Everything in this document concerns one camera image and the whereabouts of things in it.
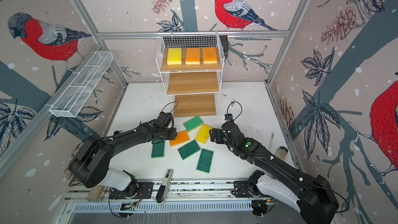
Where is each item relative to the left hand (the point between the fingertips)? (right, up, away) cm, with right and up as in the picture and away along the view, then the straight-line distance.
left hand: (174, 134), depth 89 cm
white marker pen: (+58, -5, +1) cm, 58 cm away
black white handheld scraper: (-1, -22, -20) cm, 29 cm away
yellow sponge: (+17, -1, +5) cm, 18 cm away
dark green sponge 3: (+18, -12, -8) cm, 23 cm away
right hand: (+23, +2, -9) cm, 25 cm away
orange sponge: (+5, -2, +1) cm, 5 cm away
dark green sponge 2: (+9, -8, -4) cm, 12 cm away
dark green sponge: (-9, -8, -3) cm, 12 cm away
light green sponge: (+11, +5, +7) cm, 14 cm away
